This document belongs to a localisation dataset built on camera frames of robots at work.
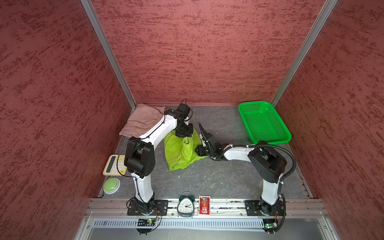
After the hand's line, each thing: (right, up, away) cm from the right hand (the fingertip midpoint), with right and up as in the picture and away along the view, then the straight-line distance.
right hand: (197, 153), depth 94 cm
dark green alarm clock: (-6, -21, -23) cm, 32 cm away
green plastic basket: (+50, +19, +17) cm, 56 cm away
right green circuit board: (+35, -29, -23) cm, 51 cm away
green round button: (-47, -15, -14) cm, 51 cm away
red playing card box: (+4, -22, -20) cm, 30 cm away
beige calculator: (-51, -7, -8) cm, 52 cm away
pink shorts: (-42, +24, +17) cm, 51 cm away
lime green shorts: (-10, +3, -9) cm, 13 cm away
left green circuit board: (-25, -29, -23) cm, 44 cm away
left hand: (-4, +11, -6) cm, 13 cm away
